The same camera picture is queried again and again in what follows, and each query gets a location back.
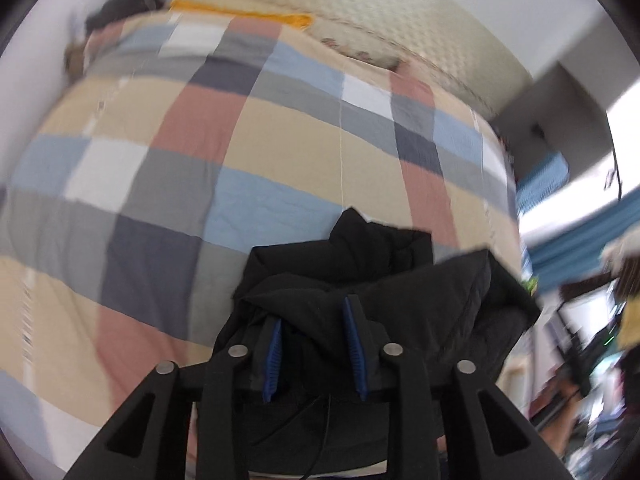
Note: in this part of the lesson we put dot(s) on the person's right forearm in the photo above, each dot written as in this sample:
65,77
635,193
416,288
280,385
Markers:
557,425

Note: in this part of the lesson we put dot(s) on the plaid checkered duvet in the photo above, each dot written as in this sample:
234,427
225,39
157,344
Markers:
150,185

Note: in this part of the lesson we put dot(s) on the floral pillow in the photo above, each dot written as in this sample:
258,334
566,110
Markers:
350,45

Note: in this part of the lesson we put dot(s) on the cream quilted headboard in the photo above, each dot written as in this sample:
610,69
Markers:
400,25

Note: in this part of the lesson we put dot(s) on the blue curtain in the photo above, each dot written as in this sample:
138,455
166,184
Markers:
575,247

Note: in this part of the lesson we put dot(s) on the black bag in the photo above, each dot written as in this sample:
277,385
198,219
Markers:
122,7

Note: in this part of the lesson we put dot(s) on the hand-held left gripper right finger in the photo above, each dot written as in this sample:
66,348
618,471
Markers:
356,345

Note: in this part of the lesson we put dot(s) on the wooden nightstand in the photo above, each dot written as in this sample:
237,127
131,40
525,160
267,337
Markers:
75,60

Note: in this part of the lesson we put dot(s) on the blue cloth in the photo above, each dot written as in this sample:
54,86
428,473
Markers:
542,182

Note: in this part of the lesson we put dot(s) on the grey and white wardrobe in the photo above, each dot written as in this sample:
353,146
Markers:
560,100

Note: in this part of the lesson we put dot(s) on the black puffer jacket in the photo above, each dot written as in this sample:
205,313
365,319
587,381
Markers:
425,300

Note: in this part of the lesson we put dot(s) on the yellow cloth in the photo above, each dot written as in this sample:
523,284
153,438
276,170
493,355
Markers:
240,9

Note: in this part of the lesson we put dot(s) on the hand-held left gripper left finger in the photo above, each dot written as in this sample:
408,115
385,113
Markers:
273,355

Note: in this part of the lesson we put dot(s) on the green plant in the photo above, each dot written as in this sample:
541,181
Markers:
530,285

